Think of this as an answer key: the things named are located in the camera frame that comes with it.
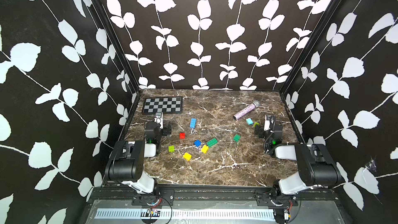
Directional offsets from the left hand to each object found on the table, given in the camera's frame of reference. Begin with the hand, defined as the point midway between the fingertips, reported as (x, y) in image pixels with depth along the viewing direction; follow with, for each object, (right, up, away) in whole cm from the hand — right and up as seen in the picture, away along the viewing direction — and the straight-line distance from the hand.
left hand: (162, 118), depth 94 cm
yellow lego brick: (+26, -17, -4) cm, 32 cm away
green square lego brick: (+46, -12, +1) cm, 48 cm away
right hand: (+63, -2, +1) cm, 63 cm away
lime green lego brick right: (+59, -4, +4) cm, 59 cm away
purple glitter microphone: (+63, +9, +13) cm, 65 cm away
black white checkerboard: (-2, +9, +13) cm, 16 cm away
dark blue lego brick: (+22, -14, -4) cm, 26 cm away
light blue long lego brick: (+18, -4, +7) cm, 20 cm away
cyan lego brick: (+57, -2, +9) cm, 57 cm away
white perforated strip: (+18, -42, -24) cm, 51 cm away
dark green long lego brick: (+31, -14, -3) cm, 34 cm away
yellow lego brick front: (+16, -21, -7) cm, 27 cm away
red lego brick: (+12, -11, +1) cm, 16 cm away
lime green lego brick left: (+7, -17, -6) cm, 19 cm away
